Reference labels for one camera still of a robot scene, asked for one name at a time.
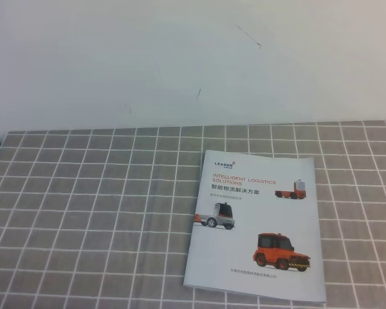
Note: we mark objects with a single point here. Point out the white brochure book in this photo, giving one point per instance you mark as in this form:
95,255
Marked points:
256,229

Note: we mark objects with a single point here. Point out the grey checkered tablecloth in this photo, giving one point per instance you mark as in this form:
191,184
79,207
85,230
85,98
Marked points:
102,218

